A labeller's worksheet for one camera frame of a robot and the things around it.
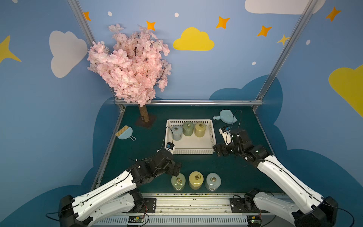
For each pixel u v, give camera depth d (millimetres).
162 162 532
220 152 699
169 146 650
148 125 1104
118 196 472
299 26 764
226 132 682
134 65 717
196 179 749
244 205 735
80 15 717
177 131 960
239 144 575
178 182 733
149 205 752
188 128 984
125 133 1044
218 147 693
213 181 748
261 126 1146
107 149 1013
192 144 995
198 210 743
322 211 381
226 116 1235
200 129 984
